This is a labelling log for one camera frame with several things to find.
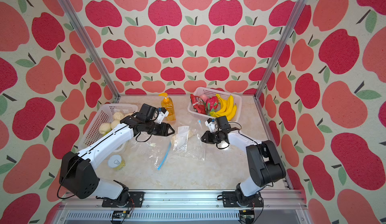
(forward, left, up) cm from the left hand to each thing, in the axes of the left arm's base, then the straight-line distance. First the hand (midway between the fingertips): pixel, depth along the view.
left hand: (171, 133), depth 80 cm
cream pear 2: (+10, +45, -11) cm, 47 cm away
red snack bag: (+26, -15, -5) cm, 31 cm away
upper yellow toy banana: (+26, -38, -6) cm, 46 cm away
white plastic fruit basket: (+42, -21, -9) cm, 48 cm away
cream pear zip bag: (+8, -10, -13) cm, 18 cm away
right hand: (+1, -17, -12) cm, 21 cm away
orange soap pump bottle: (+21, +4, +1) cm, 21 cm away
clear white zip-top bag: (+2, -8, -13) cm, 16 cm away
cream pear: (+21, +40, -11) cm, 46 cm away
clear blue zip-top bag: (-5, +13, -16) cm, 21 cm away
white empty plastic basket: (+22, +49, -11) cm, 55 cm away
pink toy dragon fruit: (+29, -26, -7) cm, 40 cm away
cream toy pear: (+13, +39, -10) cm, 42 cm away
